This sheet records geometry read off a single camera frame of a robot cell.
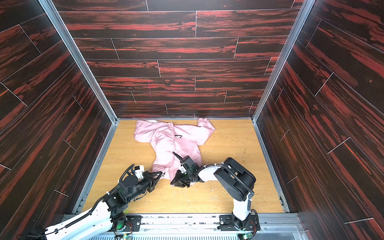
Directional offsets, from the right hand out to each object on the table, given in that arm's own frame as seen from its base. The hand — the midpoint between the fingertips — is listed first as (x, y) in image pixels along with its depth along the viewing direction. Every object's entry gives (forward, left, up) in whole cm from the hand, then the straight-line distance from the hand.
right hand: (172, 182), depth 87 cm
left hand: (-1, +2, +14) cm, 14 cm away
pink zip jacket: (+28, +6, +7) cm, 29 cm away
